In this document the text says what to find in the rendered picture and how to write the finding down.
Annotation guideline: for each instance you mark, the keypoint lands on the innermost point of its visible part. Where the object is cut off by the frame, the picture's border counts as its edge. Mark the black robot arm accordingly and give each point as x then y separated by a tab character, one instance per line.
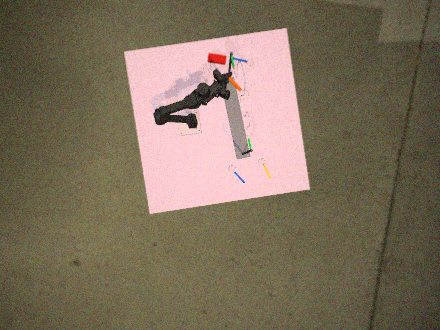
200	95

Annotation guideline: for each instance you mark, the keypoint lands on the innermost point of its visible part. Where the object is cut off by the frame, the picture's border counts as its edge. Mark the orange long bar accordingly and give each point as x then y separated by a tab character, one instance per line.
239	89

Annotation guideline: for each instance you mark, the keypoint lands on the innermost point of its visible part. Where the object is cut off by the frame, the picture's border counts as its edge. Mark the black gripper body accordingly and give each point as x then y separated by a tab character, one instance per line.
219	80

